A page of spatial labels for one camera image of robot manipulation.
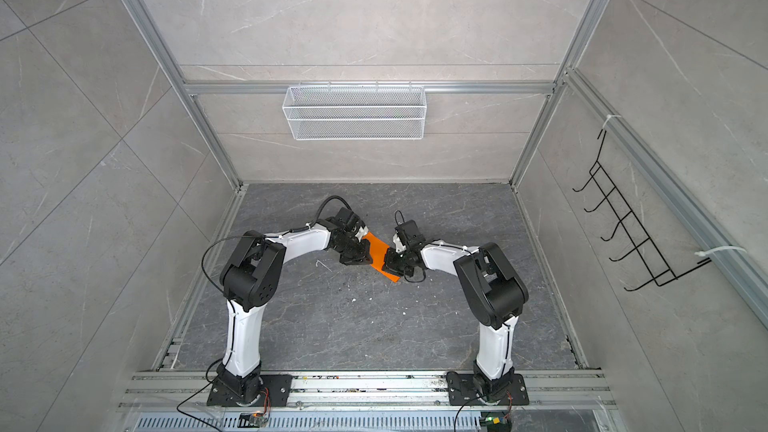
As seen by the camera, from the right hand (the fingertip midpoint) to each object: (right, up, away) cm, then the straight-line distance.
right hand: (382, 265), depth 95 cm
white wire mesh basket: (-10, +51, +5) cm, 52 cm away
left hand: (-3, +3, +2) cm, 5 cm away
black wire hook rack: (+57, +14, -28) cm, 65 cm away
